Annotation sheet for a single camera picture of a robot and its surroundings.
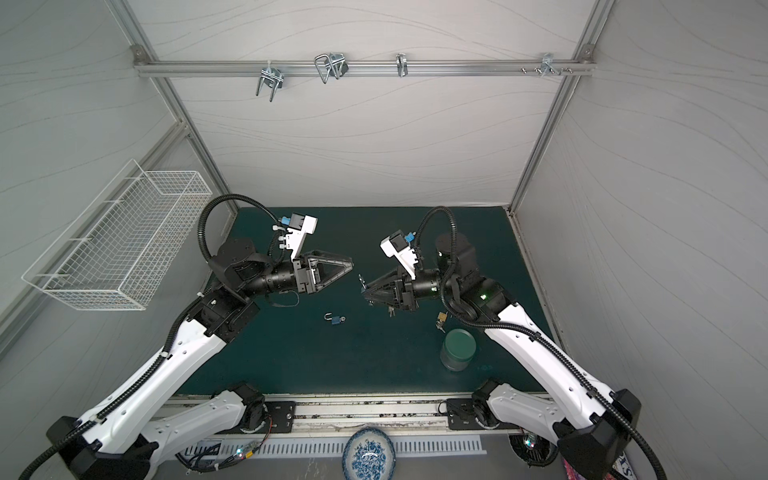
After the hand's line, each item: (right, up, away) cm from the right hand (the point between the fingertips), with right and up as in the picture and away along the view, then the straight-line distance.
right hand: (371, 283), depth 59 cm
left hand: (-3, +4, -4) cm, 6 cm away
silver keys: (+4, -14, +34) cm, 37 cm away
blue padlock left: (-13, -16, +31) cm, 38 cm away
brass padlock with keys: (+20, -16, +31) cm, 40 cm away
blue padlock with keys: (-2, +1, -1) cm, 2 cm away
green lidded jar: (+21, -19, +16) cm, 33 cm away
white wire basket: (-59, +4, +8) cm, 60 cm away
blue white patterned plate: (-1, -41, +8) cm, 42 cm away
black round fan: (+39, -44, +14) cm, 60 cm away
